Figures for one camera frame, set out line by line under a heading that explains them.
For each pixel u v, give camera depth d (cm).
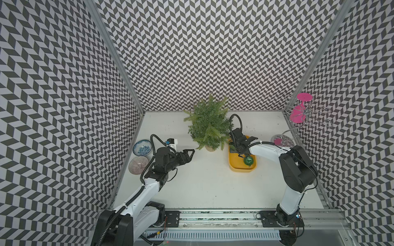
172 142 75
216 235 69
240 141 72
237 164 88
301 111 76
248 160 87
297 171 48
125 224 39
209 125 76
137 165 88
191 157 75
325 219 76
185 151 74
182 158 72
